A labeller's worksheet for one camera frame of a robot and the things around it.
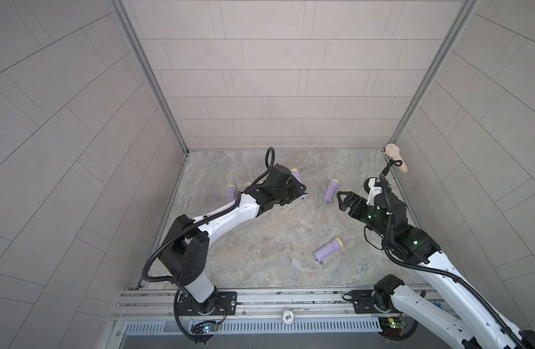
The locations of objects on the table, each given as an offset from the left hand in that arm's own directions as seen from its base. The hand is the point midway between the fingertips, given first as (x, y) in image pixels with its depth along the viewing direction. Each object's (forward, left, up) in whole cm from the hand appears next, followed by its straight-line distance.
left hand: (308, 188), depth 81 cm
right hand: (-8, -10, +6) cm, 14 cm away
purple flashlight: (+5, +5, +3) cm, 8 cm away
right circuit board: (-41, -25, -17) cm, 51 cm away
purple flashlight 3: (-17, -9, -14) cm, 24 cm away
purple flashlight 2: (+10, -14, -14) cm, 22 cm away
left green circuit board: (-41, +33, -15) cm, 55 cm away
